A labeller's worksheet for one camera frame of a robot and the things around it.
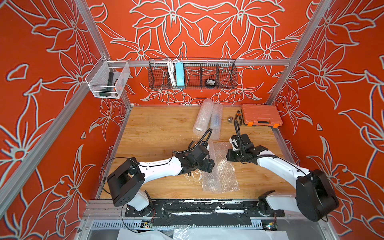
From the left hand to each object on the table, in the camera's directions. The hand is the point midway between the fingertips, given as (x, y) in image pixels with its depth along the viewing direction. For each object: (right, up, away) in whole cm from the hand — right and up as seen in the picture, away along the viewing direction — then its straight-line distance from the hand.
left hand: (209, 161), depth 82 cm
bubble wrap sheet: (+7, -9, -1) cm, 12 cm away
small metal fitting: (+19, +24, +28) cm, 42 cm away
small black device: (+2, +49, +14) cm, 51 cm away
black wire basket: (+12, +57, +18) cm, 61 cm away
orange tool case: (+42, +27, +26) cm, 56 cm away
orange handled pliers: (+27, +28, +31) cm, 50 cm away
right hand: (+9, +2, +4) cm, 10 cm away
